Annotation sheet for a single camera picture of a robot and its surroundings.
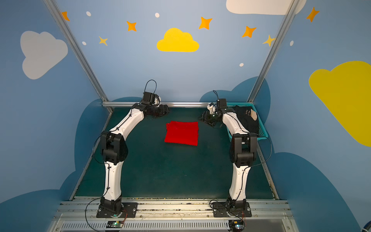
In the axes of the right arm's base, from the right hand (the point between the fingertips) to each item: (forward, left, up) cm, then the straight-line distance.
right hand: (202, 119), depth 96 cm
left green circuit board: (-60, +43, -14) cm, 75 cm away
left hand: (+3, +23, +3) cm, 23 cm away
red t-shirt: (-4, +11, -12) cm, 17 cm away
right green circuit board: (-57, -18, -16) cm, 62 cm away
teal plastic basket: (-3, -42, -7) cm, 43 cm away
